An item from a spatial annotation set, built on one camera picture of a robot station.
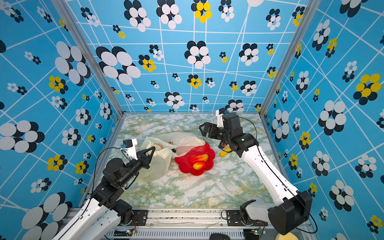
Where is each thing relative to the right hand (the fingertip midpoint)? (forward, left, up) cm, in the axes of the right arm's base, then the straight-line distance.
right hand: (208, 129), depth 75 cm
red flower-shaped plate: (-7, +13, -26) cm, 30 cm away
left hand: (-11, +25, -1) cm, 27 cm away
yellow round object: (-41, -36, -26) cm, 61 cm away
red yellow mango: (-8, +5, -24) cm, 26 cm away
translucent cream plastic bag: (-7, +21, -5) cm, 23 cm away
